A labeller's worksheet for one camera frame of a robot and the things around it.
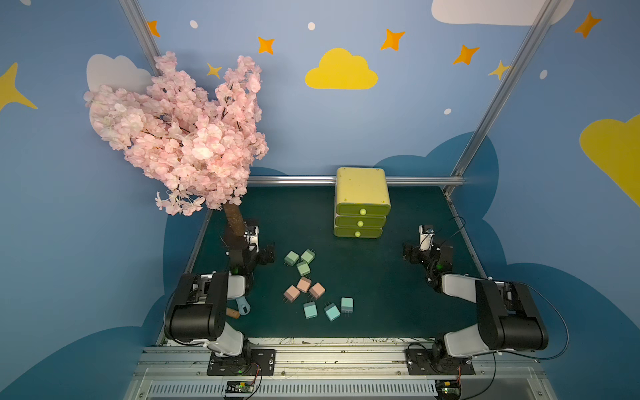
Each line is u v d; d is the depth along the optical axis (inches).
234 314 31.9
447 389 28.8
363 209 34.8
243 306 32.9
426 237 32.2
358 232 39.7
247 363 26.6
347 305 33.1
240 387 28.3
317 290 34.2
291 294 33.9
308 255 37.9
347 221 37.4
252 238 32.5
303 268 36.7
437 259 28.8
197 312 17.8
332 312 32.9
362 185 36.7
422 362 29.3
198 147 20.7
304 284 34.8
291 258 37.6
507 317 17.9
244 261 28.8
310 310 32.5
